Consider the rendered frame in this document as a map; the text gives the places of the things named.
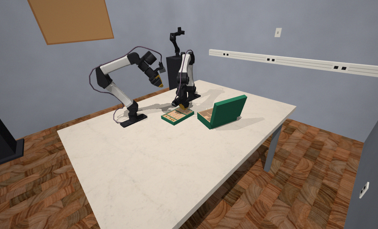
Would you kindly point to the green jewelry box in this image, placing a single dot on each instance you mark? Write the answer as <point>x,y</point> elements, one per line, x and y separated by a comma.
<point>223,112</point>

